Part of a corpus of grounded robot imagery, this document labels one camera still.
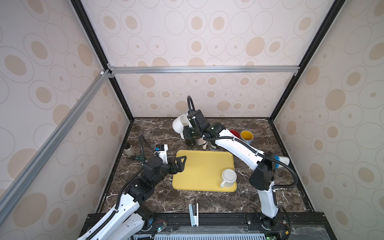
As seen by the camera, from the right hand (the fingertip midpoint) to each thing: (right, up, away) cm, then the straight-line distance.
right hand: (184, 131), depth 82 cm
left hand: (0, -13, -9) cm, 15 cm away
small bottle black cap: (-36, -12, +13) cm, 40 cm away
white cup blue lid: (+60, -17, +8) cm, 63 cm away
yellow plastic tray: (+12, -25, +13) cm, 30 cm away
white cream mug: (+25, -25, 0) cm, 35 cm away
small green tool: (-30, -17, +14) cm, 37 cm away
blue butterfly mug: (+40, -3, +16) cm, 43 cm away
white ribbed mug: (-2, +5, -4) cm, 6 cm away
